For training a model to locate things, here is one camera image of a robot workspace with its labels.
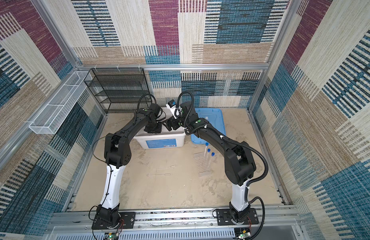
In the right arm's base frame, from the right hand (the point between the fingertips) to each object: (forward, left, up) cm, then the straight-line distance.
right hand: (168, 119), depth 86 cm
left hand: (+6, +9, -15) cm, 19 cm away
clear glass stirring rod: (-23, +4, -23) cm, 32 cm away
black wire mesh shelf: (+34, +38, -4) cm, 51 cm away
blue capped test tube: (-13, -21, -7) cm, 25 cm away
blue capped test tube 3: (-19, -23, -7) cm, 31 cm away
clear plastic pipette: (-19, +6, -24) cm, 31 cm away
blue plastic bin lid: (+20, -32, -21) cm, 43 cm away
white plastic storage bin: (-6, -3, -11) cm, 13 cm away
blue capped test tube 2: (-17, -21, -7) cm, 28 cm away
